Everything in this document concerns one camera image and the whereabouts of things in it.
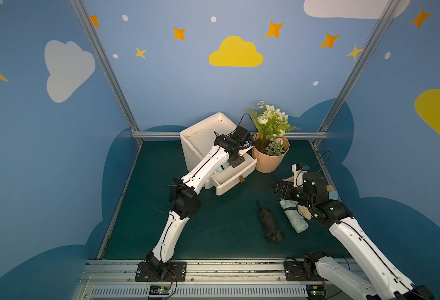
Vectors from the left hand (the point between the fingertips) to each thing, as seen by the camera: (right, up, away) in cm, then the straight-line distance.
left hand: (233, 153), depth 90 cm
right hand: (+21, -13, -12) cm, 27 cm away
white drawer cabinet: (-17, +6, +1) cm, 18 cm away
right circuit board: (+32, -56, -17) cm, 67 cm away
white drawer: (-4, -12, -1) cm, 13 cm away
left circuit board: (-30, -54, -19) cm, 65 cm away
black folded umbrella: (+16, -35, -12) cm, 40 cm away
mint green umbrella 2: (+30, -32, -7) cm, 44 cm away
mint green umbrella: (-5, -7, -2) cm, 9 cm away
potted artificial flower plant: (+20, +6, +6) cm, 21 cm away
